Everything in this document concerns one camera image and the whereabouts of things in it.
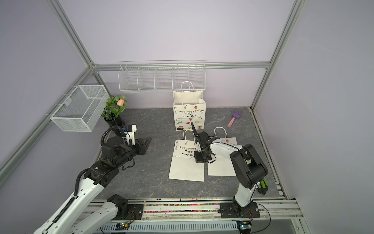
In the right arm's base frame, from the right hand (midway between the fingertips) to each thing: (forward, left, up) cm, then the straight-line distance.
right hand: (197, 159), depth 92 cm
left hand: (-1, +24, +26) cm, 35 cm away
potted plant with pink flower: (+23, +50, +25) cm, 60 cm away
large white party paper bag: (-5, -16, 0) cm, 16 cm away
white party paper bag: (+24, +5, +23) cm, 33 cm away
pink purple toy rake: (+38, -32, 0) cm, 50 cm away
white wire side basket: (+20, +67, +27) cm, 75 cm away
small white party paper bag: (-4, +8, 0) cm, 9 cm away
